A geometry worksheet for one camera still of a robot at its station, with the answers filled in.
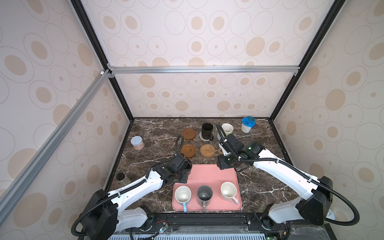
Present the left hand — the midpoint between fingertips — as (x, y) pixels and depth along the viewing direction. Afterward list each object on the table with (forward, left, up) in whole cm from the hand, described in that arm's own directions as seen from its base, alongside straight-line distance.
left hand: (189, 175), depth 82 cm
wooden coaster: (+20, +1, -8) cm, 22 cm away
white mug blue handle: (-9, +3, -6) cm, 11 cm away
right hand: (+3, -16, +8) cm, 18 cm away
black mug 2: (+32, -11, -2) cm, 34 cm away
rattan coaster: (+20, -11, -8) cm, 25 cm away
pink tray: (+4, -12, -11) cm, 16 cm away
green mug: (+34, -26, -1) cm, 43 cm away
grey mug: (-8, -8, -6) cm, 14 cm away
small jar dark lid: (-3, +36, +1) cm, 36 cm away
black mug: (+5, +1, -1) cm, 6 cm away
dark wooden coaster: (+34, +2, -8) cm, 35 cm away
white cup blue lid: (+39, -40, -1) cm, 56 cm away
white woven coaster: (+32, -8, -9) cm, 34 cm away
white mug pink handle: (-7, -21, -5) cm, 23 cm away
